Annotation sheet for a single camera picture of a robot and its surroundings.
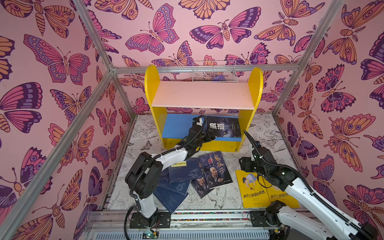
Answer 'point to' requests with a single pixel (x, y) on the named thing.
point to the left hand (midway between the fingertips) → (214, 129)
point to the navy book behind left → (164, 175)
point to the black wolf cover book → (224, 126)
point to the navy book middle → (179, 187)
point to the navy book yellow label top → (188, 169)
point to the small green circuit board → (149, 235)
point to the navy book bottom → (170, 199)
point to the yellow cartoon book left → (253, 190)
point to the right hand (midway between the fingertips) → (244, 158)
